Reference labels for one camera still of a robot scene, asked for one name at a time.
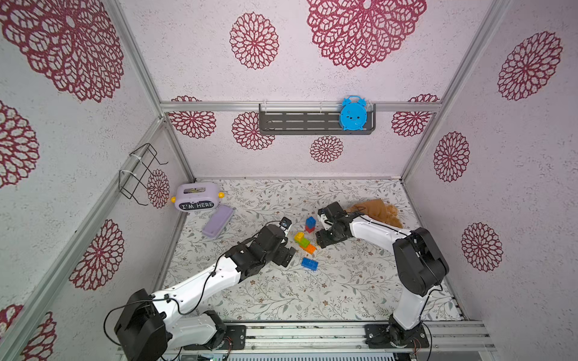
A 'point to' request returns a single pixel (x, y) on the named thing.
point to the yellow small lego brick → (299, 236)
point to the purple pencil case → (217, 222)
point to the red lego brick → (308, 229)
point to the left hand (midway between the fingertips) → (280, 243)
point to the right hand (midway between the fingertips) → (323, 236)
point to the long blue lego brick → (308, 263)
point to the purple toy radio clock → (197, 196)
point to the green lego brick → (305, 242)
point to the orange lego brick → (310, 248)
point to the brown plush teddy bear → (379, 210)
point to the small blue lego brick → (310, 222)
